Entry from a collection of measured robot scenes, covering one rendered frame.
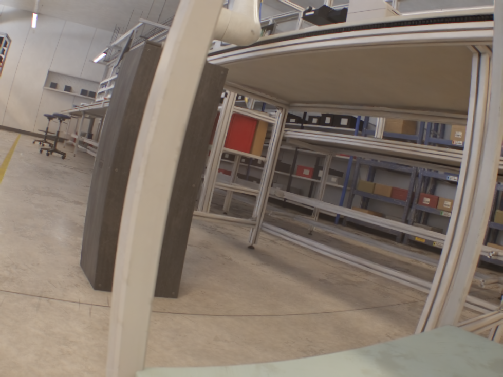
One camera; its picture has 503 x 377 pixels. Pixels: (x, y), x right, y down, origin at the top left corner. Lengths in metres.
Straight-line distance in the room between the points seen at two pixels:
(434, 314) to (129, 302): 0.81
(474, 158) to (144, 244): 0.82
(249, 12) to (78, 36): 11.86
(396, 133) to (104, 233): 5.05
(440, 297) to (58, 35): 12.86
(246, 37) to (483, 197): 1.07
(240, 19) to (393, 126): 4.72
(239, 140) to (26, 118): 9.83
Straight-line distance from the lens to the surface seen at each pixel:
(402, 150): 2.94
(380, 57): 1.48
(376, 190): 6.03
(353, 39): 1.24
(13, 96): 12.96
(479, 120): 1.01
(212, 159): 3.62
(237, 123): 3.85
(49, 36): 13.20
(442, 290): 1.00
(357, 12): 1.30
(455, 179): 5.24
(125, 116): 1.28
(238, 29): 1.50
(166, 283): 1.44
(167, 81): 0.29
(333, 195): 7.26
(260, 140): 3.98
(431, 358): 0.54
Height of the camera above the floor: 0.49
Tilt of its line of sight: 1 degrees down
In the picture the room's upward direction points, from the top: 13 degrees clockwise
